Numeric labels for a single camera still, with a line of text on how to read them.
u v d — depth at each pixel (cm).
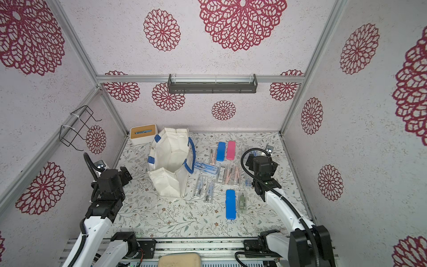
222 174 97
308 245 40
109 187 55
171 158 108
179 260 69
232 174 98
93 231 48
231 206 86
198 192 90
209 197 90
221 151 110
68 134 73
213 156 106
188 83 92
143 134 116
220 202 89
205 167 100
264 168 62
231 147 113
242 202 87
